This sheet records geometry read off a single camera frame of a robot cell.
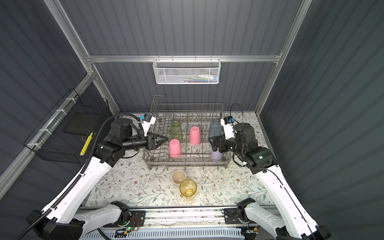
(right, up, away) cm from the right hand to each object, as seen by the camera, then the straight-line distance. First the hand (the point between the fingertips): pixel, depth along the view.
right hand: (218, 138), depth 69 cm
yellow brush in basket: (-62, -3, +1) cm, 62 cm away
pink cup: (-22, -7, +17) cm, 29 cm away
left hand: (-24, 0, -1) cm, 24 cm away
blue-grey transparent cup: (+1, +4, +21) cm, 22 cm away
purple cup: (+1, -12, +16) cm, 20 cm away
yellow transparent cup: (-14, -25, +5) cm, 29 cm away
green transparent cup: (-23, +2, +29) cm, 37 cm away
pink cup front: (-11, 0, +23) cm, 26 cm away
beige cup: (-21, -23, +17) cm, 35 cm away
